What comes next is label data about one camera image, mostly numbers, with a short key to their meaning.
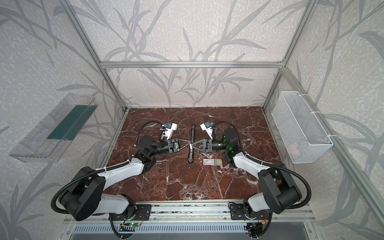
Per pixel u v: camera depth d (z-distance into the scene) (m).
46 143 0.64
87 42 0.83
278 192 0.43
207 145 0.67
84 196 0.42
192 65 0.93
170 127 0.69
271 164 0.48
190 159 0.91
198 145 0.70
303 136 0.62
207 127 0.70
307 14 0.73
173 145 0.65
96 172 0.47
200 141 0.69
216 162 0.91
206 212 0.75
